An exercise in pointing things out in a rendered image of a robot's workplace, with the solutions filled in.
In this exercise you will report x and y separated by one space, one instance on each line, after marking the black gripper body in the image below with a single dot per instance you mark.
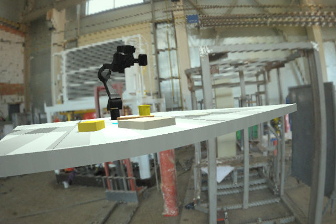
130 61

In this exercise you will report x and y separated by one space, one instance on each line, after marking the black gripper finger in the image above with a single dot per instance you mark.
142 59
123 58

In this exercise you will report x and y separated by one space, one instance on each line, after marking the yellow flat block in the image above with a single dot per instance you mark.
91 126

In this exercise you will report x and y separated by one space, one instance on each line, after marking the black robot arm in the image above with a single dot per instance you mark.
114 98

